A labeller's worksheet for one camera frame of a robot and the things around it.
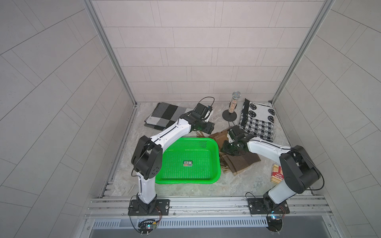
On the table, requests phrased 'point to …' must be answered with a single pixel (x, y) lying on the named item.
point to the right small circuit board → (274, 224)
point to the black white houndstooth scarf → (258, 119)
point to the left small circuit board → (146, 226)
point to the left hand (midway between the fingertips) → (211, 125)
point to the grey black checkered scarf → (164, 114)
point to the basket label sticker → (187, 163)
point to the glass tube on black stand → (229, 115)
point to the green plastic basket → (206, 165)
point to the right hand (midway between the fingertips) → (220, 150)
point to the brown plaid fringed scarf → (233, 163)
